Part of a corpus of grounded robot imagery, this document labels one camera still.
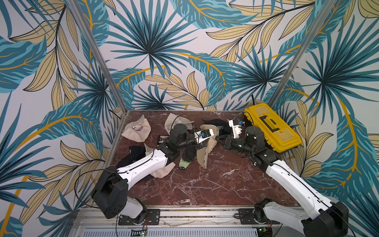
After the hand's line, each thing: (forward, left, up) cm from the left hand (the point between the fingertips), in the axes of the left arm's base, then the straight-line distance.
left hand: (211, 134), depth 72 cm
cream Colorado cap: (-9, +27, -26) cm, 38 cm away
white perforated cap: (+28, +23, -22) cm, 43 cm away
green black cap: (+2, +11, -26) cm, 28 cm away
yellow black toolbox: (+10, -41, -11) cm, 44 cm away
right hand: (-1, -2, -2) cm, 3 cm away
